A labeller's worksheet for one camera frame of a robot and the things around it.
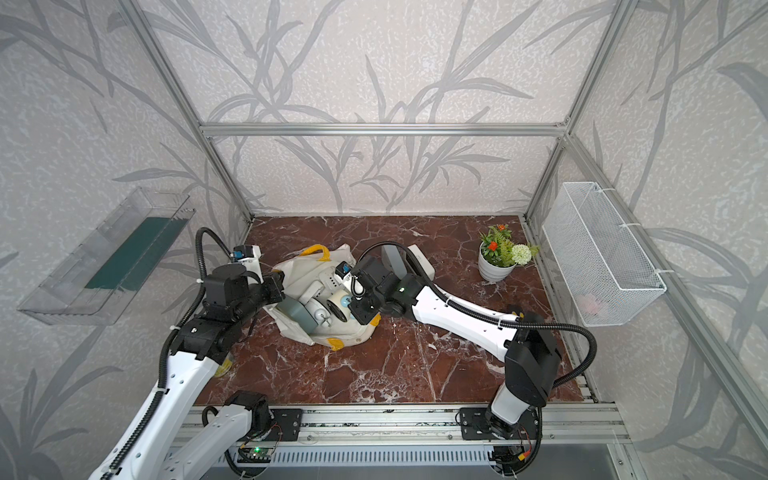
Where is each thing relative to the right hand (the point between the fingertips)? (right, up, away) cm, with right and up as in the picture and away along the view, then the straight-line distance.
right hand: (352, 301), depth 78 cm
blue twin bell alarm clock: (-2, 0, +1) cm, 2 cm away
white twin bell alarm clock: (-10, -6, +7) cm, 14 cm away
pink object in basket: (+59, 0, -5) cm, 59 cm away
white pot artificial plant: (+43, +11, +13) cm, 46 cm away
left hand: (-17, +8, -3) cm, 19 cm away
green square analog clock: (-15, -4, +3) cm, 16 cm away
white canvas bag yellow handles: (-19, +2, +16) cm, 25 cm away
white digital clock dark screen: (+20, +9, +21) cm, 30 cm away
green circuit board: (-22, -36, -6) cm, 43 cm away
